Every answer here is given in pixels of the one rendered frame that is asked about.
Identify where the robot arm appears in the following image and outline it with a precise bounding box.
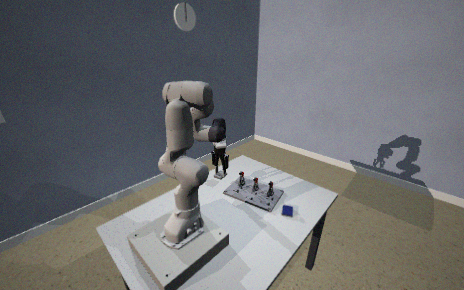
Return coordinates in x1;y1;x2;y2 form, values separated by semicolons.
158;81;226;250

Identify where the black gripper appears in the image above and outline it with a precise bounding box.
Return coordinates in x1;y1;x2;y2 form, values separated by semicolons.
211;145;229;178

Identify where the blue rectangular block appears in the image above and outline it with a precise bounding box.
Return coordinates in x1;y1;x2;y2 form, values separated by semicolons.
282;205;293;217

